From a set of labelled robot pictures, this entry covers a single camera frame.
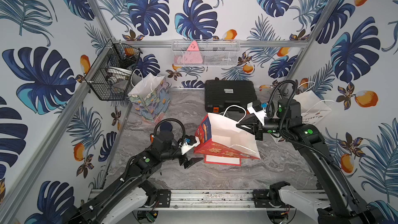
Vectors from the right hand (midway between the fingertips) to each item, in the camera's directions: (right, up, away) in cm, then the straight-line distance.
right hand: (238, 122), depth 64 cm
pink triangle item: (-20, +36, +26) cm, 49 cm away
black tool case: (0, +16, +51) cm, 54 cm away
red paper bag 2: (-3, -23, +21) cm, 32 cm away
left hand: (-16, -12, +6) cm, 21 cm away
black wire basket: (-65, +22, +20) cm, 72 cm away
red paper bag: (-4, -13, +21) cm, 25 cm away
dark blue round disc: (-37, -6, +34) cm, 51 cm away
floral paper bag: (-43, +12, +20) cm, 49 cm away
